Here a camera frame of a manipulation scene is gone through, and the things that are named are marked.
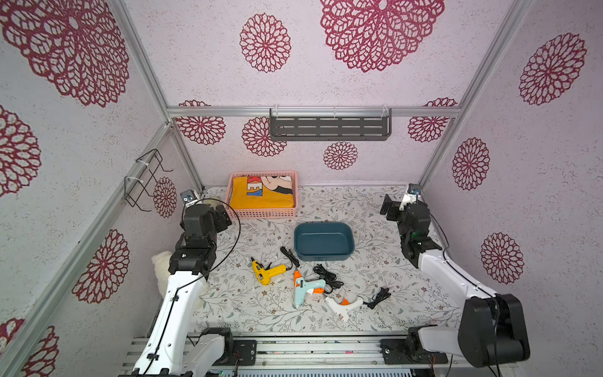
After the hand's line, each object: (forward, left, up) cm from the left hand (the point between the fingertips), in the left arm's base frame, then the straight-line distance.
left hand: (209, 213), depth 75 cm
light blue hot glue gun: (-15, -30, -23) cm, 41 cm away
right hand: (+10, -64, -3) cm, 64 cm away
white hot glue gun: (-23, -44, -27) cm, 56 cm away
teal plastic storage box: (+5, -38, -26) cm, 47 cm away
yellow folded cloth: (+29, -11, -22) cm, 38 cm away
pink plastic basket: (+17, -14, -23) cm, 32 cm away
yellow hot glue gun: (-10, -15, -26) cm, 31 cm away
